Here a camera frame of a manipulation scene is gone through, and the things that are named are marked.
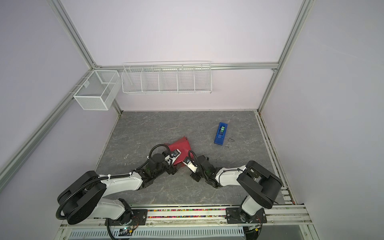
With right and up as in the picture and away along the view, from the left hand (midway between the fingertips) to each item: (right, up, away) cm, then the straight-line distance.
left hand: (176, 158), depth 87 cm
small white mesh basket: (-53, +43, +10) cm, 69 cm away
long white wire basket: (-9, +53, +18) cm, 57 cm away
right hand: (+9, -7, +2) cm, 11 cm away
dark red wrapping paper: (+3, +7, +6) cm, 10 cm away
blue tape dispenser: (+28, +14, +12) cm, 34 cm away
